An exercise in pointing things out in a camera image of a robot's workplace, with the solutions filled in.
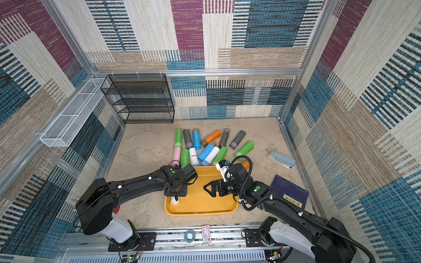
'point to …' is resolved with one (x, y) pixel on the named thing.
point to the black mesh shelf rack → (140, 98)
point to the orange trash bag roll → (216, 135)
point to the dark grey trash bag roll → (188, 138)
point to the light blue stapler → (283, 161)
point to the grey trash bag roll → (224, 138)
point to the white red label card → (206, 234)
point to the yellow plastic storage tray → (199, 201)
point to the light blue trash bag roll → (205, 152)
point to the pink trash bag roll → (176, 156)
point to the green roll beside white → (221, 155)
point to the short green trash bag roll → (185, 158)
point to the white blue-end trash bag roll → (211, 156)
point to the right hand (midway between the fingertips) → (213, 188)
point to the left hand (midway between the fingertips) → (182, 192)
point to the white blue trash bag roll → (174, 201)
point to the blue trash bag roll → (197, 140)
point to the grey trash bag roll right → (238, 139)
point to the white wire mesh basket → (60, 133)
